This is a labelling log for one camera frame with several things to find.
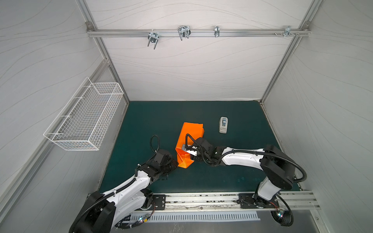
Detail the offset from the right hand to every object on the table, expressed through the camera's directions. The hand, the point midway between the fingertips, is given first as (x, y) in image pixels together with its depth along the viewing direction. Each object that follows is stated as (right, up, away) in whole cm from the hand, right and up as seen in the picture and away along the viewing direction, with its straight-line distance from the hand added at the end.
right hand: (192, 147), depth 87 cm
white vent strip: (-2, -31, -17) cm, 35 cm away
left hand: (-10, -10, -3) cm, 15 cm away
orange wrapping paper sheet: (+3, +9, +8) cm, 12 cm away
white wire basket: (-51, +17, -18) cm, 56 cm away
